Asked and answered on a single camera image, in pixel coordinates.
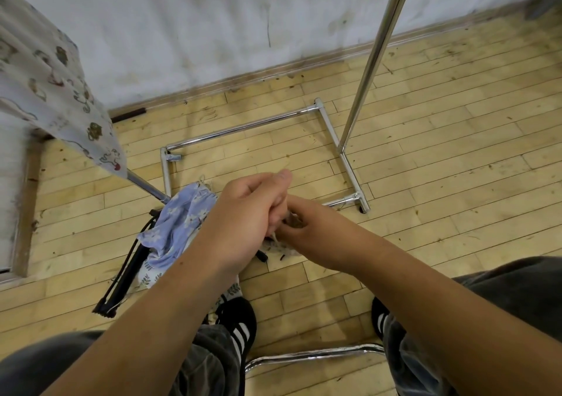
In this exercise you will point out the person's left hand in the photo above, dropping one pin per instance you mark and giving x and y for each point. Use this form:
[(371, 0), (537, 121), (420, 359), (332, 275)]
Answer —
[(237, 228)]

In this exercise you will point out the person's right hand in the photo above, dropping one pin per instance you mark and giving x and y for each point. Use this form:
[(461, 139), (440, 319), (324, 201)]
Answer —
[(329, 242)]

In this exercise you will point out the chrome clothes rack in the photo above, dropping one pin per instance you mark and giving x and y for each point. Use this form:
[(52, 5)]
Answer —
[(377, 44)]

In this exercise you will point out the person's left forearm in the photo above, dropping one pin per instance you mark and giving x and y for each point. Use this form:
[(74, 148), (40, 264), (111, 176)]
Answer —
[(140, 330)]

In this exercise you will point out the person's right forearm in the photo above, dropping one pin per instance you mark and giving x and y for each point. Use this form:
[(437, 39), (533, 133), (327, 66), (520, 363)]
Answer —
[(461, 321)]

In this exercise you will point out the black striped right shoe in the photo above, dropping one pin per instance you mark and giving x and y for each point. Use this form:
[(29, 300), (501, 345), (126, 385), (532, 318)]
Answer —
[(378, 316)]

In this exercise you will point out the black striped shoe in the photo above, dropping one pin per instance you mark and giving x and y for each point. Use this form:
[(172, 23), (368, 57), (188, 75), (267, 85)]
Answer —
[(239, 321), (378, 316)]

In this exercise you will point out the black striped left shoe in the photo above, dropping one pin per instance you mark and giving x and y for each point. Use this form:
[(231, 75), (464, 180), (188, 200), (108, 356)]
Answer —
[(239, 321)]

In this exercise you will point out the black baseboard strip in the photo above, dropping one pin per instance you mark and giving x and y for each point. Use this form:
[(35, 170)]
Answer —
[(129, 114)]

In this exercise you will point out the chrome chair frame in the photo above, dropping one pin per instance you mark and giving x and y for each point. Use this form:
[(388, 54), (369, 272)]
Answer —
[(307, 355)]

